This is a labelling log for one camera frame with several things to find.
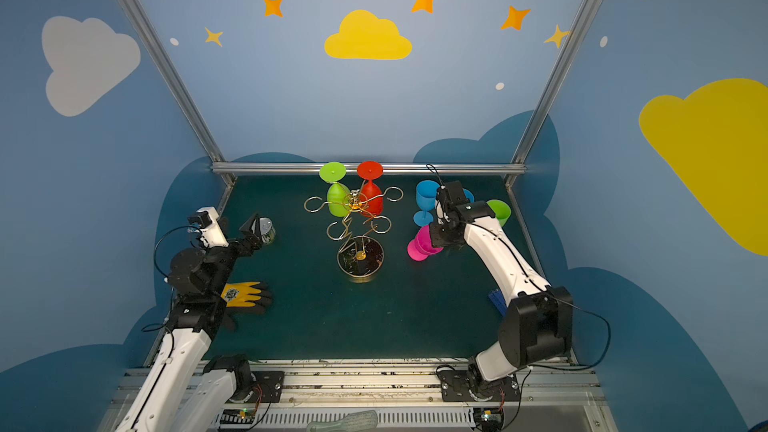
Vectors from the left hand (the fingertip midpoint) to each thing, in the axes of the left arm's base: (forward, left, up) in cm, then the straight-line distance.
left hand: (239, 215), depth 72 cm
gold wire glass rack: (+5, -28, -28) cm, 40 cm away
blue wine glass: (+23, -50, -16) cm, 57 cm away
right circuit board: (-38, -64, -32) cm, 81 cm away
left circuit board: (-38, 0, -32) cm, 50 cm away
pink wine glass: (-1, -46, -12) cm, 48 cm away
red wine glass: (+7, -33, 0) cm, 33 cm away
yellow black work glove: (-10, +2, -26) cm, 28 cm away
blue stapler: (-8, -70, -27) cm, 76 cm away
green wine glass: (+14, -22, -8) cm, 27 cm away
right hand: (+5, -54, -13) cm, 55 cm away
